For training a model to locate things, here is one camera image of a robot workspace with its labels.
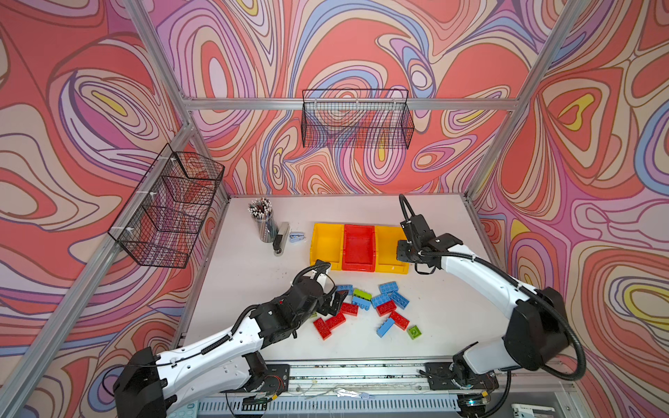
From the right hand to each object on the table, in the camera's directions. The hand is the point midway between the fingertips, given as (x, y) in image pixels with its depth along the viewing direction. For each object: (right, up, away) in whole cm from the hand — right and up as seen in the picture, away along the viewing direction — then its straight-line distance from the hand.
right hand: (406, 256), depth 87 cm
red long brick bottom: (-28, -22, -5) cm, 37 cm away
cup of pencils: (-50, +16, +4) cm, 53 cm away
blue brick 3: (-5, -11, +3) cm, 13 cm away
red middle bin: (-15, +1, +15) cm, 21 cm away
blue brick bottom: (-8, -22, -5) cm, 24 cm away
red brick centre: (-7, -17, -1) cm, 19 cm away
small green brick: (+1, -23, -7) cm, 24 cm away
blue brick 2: (-15, -15, -1) cm, 22 cm away
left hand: (-24, -7, -9) cm, 27 cm away
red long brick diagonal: (-24, -21, -3) cm, 32 cm away
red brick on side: (-19, -18, -1) cm, 26 cm away
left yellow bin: (-27, +2, +15) cm, 31 cm away
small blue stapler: (-40, +5, +17) cm, 44 cm away
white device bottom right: (+26, -38, -20) cm, 50 cm away
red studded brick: (-3, -20, -5) cm, 21 cm away
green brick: (-15, -13, +1) cm, 20 cm away
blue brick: (-20, -11, +2) cm, 23 cm away
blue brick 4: (-2, -15, -1) cm, 15 cm away
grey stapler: (-46, +4, +13) cm, 48 cm away
